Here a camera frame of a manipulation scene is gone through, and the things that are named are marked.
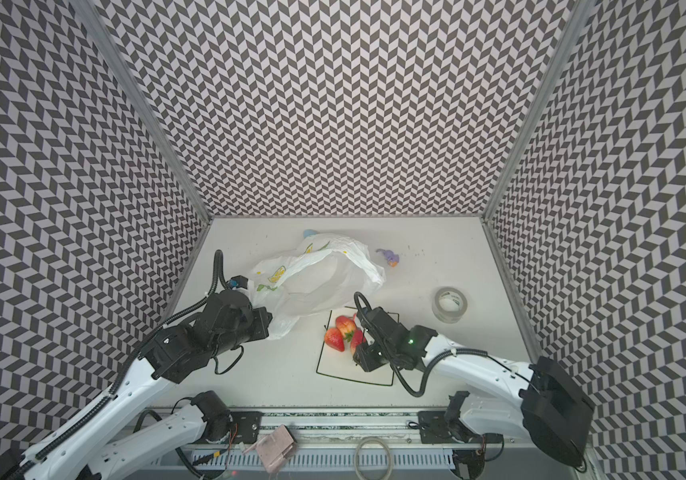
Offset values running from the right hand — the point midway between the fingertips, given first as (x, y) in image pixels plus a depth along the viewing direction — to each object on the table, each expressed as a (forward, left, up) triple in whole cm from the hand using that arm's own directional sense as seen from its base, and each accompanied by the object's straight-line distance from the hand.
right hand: (364, 365), depth 79 cm
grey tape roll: (+19, -28, -4) cm, 34 cm away
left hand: (+7, +22, +14) cm, 27 cm away
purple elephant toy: (+35, -11, -1) cm, 37 cm away
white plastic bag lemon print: (+31, +12, -2) cm, 33 cm away
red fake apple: (+7, +8, +1) cm, 11 cm away
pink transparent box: (-18, +21, +1) cm, 28 cm away
